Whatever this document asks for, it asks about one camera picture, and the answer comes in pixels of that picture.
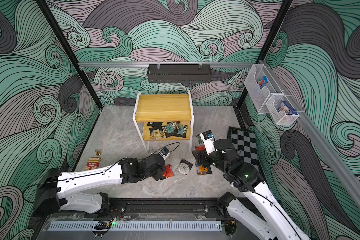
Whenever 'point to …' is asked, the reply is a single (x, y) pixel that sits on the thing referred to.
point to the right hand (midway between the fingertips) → (201, 149)
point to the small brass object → (98, 153)
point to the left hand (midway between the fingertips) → (163, 164)
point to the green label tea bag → (168, 128)
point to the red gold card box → (92, 163)
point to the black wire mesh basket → (179, 73)
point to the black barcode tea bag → (157, 125)
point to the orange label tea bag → (202, 170)
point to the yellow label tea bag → (156, 133)
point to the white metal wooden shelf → (164, 117)
